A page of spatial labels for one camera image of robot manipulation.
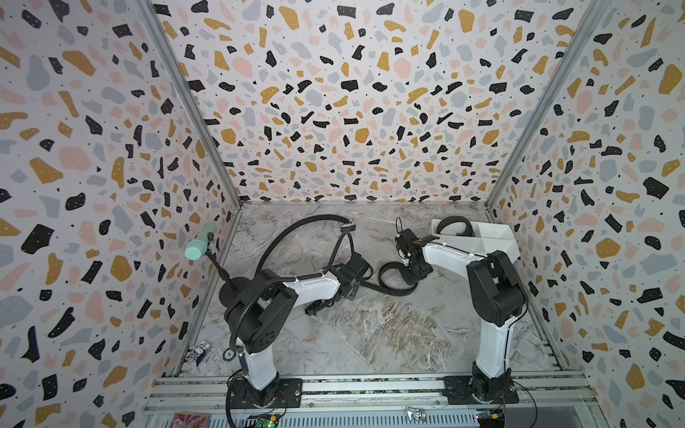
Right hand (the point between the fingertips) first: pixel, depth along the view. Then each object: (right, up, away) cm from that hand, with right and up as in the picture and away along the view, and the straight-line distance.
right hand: (418, 278), depth 98 cm
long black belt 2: (-13, -2, -4) cm, 14 cm away
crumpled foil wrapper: (-7, -30, -28) cm, 42 cm away
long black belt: (-51, +20, +15) cm, 56 cm away
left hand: (-25, -1, -3) cm, 25 cm away
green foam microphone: (-61, +14, -33) cm, 71 cm away
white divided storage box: (+31, +15, +11) cm, 37 cm away
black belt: (+22, +16, +8) cm, 28 cm away
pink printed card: (-65, -30, -30) cm, 78 cm away
